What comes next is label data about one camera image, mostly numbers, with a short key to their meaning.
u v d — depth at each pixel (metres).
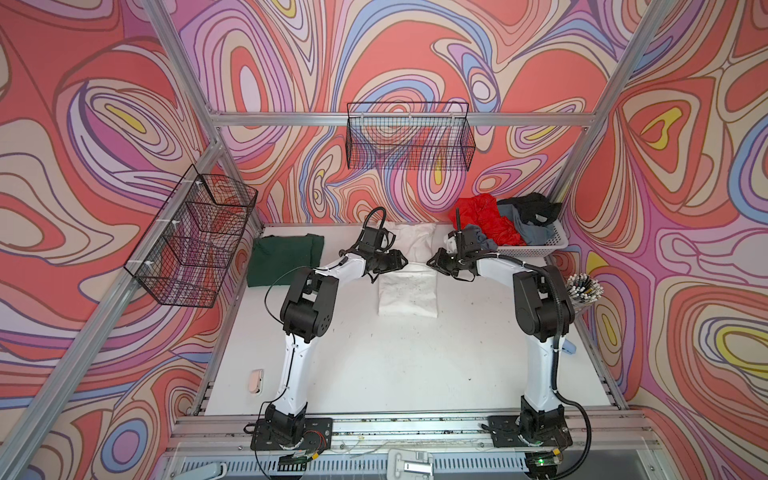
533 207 1.10
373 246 0.84
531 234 1.04
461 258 0.80
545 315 0.56
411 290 0.98
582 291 0.80
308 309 0.59
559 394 0.62
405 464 0.68
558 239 1.05
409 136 0.96
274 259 1.07
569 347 0.86
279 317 0.59
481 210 1.14
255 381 0.80
